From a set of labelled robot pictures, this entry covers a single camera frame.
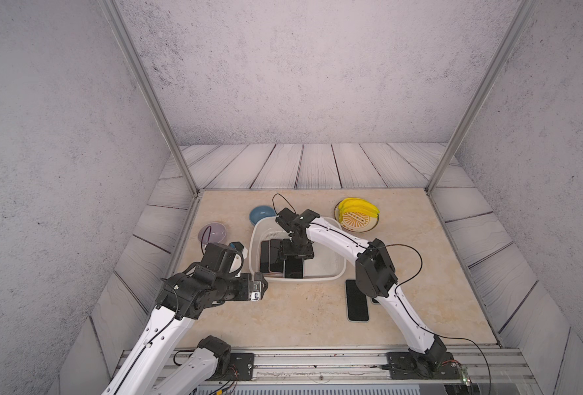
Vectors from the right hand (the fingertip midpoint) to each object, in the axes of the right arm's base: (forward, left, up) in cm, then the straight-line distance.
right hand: (290, 258), depth 93 cm
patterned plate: (+20, -27, -4) cm, 34 cm away
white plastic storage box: (-1, -13, -4) cm, 14 cm away
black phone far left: (+1, +10, -2) cm, 10 cm away
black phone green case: (-15, -23, -3) cm, 28 cm away
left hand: (-18, +7, +16) cm, 25 cm away
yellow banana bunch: (+25, -28, +1) cm, 37 cm away
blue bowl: (+23, +14, 0) cm, 27 cm away
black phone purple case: (+2, +6, -1) cm, 6 cm away
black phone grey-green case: (-5, -1, +2) cm, 6 cm away
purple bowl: (+11, +32, +1) cm, 34 cm away
